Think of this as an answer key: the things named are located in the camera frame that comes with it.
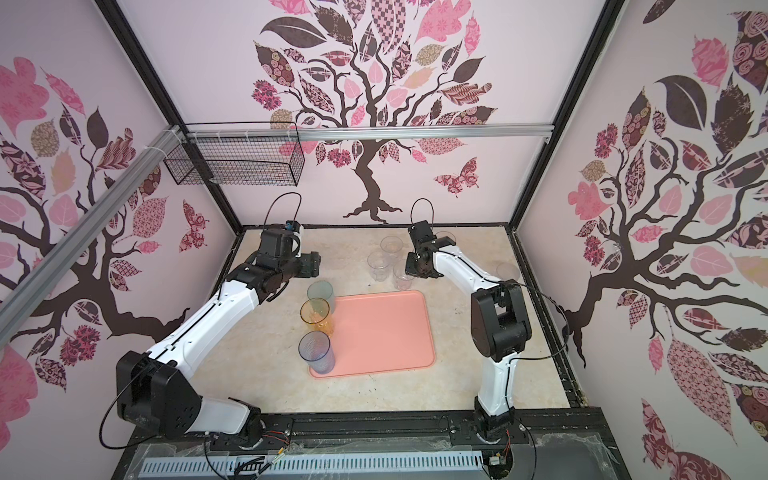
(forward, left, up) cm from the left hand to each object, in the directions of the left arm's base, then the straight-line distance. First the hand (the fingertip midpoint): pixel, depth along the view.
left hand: (308, 260), depth 84 cm
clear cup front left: (+14, -19, -18) cm, 30 cm away
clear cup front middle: (+3, -28, -15) cm, 31 cm away
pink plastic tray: (-12, -20, -21) cm, 32 cm away
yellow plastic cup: (-9, -1, -13) cm, 16 cm away
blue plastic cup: (-23, -4, -9) cm, 25 cm away
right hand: (+6, -32, -10) cm, 34 cm away
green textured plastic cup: (-2, -2, -13) cm, 13 cm away
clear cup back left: (+20, -24, -17) cm, 36 cm away
